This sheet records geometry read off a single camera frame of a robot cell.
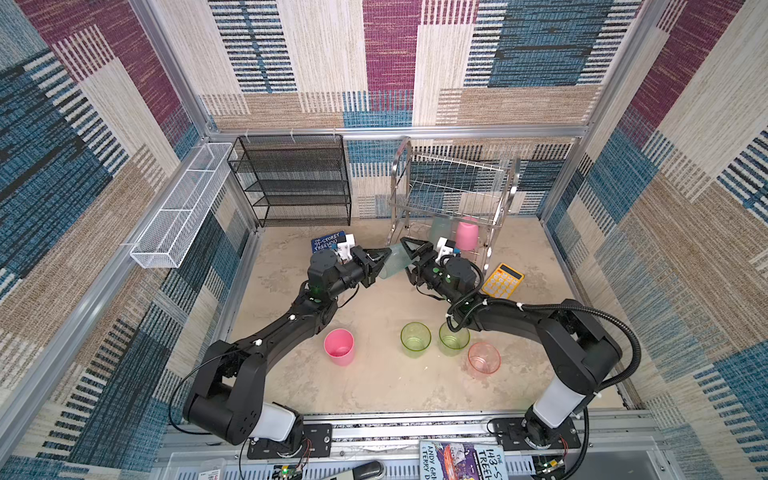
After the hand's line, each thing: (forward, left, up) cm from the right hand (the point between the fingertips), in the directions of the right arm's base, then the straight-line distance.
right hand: (397, 251), depth 82 cm
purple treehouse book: (-45, -12, -20) cm, 51 cm away
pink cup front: (-17, +17, -19) cm, 31 cm away
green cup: (-15, -5, -22) cm, 27 cm away
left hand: (-4, +1, +6) cm, 7 cm away
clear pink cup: (-22, -23, -22) cm, 39 cm away
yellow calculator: (+4, -36, -23) cm, 43 cm away
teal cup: (+17, -15, -9) cm, 24 cm away
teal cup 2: (-3, 0, 0) cm, 3 cm away
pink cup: (+16, -24, -13) cm, 32 cm away
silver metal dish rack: (+38, -27, -17) cm, 50 cm away
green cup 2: (-16, -16, -23) cm, 32 cm away
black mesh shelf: (+39, +36, -5) cm, 53 cm away
